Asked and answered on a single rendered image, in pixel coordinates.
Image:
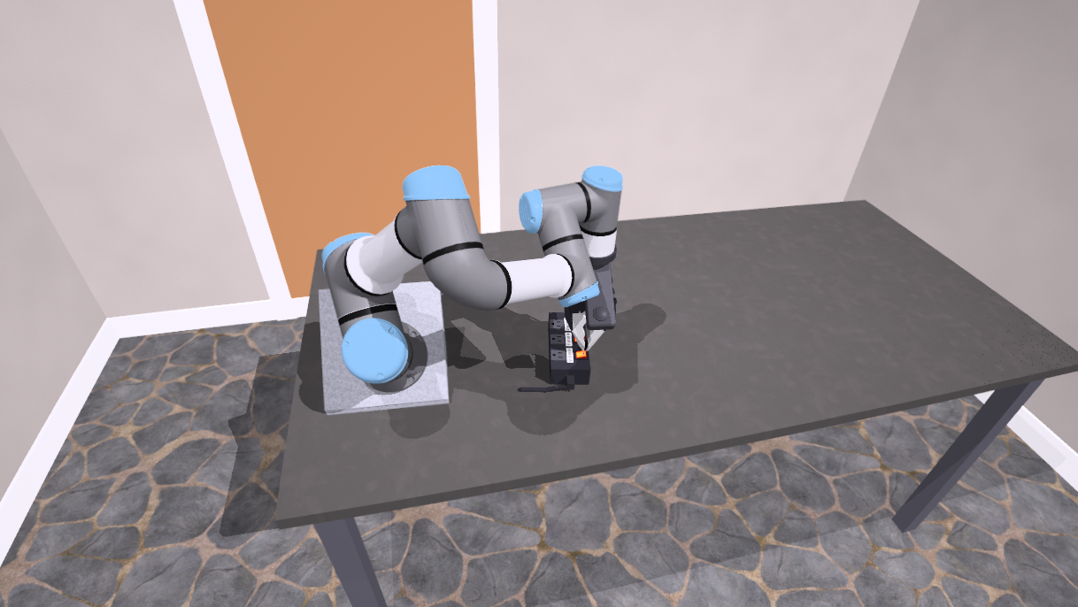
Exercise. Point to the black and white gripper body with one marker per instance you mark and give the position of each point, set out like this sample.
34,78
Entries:
596,261

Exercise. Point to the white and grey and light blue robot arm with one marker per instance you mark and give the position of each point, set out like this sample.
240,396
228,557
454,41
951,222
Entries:
438,225

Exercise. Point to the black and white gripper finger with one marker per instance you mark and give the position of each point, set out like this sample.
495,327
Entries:
576,321
595,334

